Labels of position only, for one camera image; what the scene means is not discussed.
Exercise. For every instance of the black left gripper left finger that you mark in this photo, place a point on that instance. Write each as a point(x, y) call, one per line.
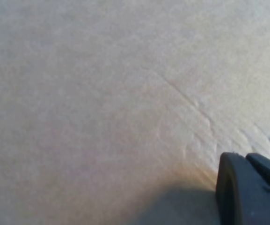
point(242, 195)

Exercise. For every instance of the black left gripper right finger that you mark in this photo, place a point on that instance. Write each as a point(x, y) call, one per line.
point(261, 165)

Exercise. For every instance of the brown cardboard shoebox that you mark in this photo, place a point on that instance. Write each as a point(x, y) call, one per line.
point(115, 112)

